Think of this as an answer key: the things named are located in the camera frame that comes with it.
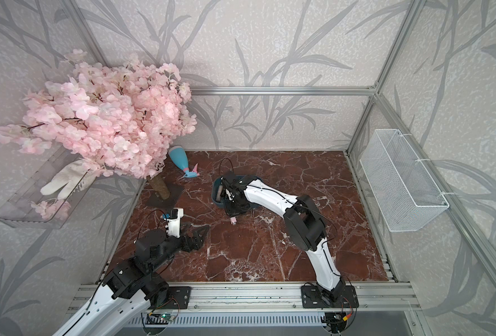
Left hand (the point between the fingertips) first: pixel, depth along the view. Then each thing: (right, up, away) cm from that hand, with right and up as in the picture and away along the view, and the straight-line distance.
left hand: (200, 226), depth 74 cm
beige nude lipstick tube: (+1, +11, +28) cm, 30 cm away
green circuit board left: (-11, -30, -4) cm, 32 cm away
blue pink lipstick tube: (+10, -1, +13) cm, 16 cm away
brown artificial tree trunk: (-23, +13, +18) cm, 32 cm away
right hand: (+8, +1, +15) cm, 17 cm away
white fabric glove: (-38, +18, -7) cm, 43 cm away
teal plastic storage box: (-1, +13, +26) cm, 29 cm away
